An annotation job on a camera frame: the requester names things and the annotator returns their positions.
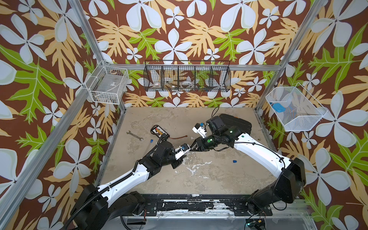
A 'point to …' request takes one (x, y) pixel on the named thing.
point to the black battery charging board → (158, 131)
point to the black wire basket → (163, 75)
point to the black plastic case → (229, 120)
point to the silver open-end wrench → (141, 139)
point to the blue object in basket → (278, 108)
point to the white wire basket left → (107, 83)
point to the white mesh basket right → (302, 112)
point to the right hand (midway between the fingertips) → (190, 148)
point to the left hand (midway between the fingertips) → (184, 151)
